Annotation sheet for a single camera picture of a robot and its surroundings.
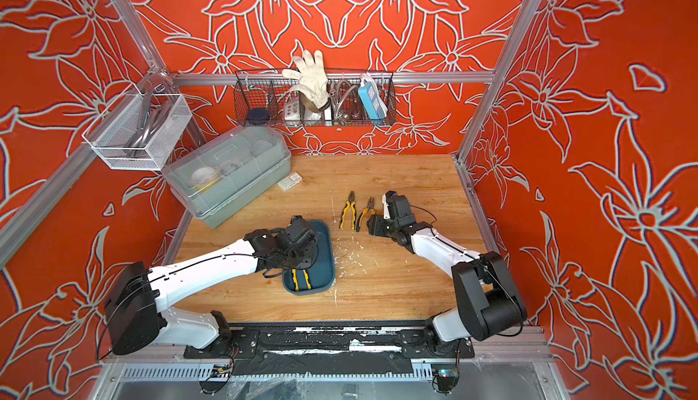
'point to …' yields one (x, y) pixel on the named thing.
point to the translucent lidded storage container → (221, 174)
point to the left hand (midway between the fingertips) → (311, 256)
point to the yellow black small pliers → (370, 207)
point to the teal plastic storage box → (322, 274)
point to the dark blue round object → (257, 116)
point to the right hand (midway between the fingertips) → (369, 222)
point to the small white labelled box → (290, 181)
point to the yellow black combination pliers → (351, 203)
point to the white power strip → (292, 110)
